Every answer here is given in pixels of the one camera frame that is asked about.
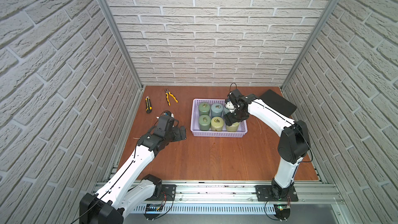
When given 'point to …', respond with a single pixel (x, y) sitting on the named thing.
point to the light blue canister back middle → (216, 109)
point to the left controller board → (153, 207)
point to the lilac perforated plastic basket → (195, 127)
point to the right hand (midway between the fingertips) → (234, 120)
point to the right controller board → (282, 211)
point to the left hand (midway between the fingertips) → (180, 128)
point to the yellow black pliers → (167, 93)
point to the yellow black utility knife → (148, 104)
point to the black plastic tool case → (279, 101)
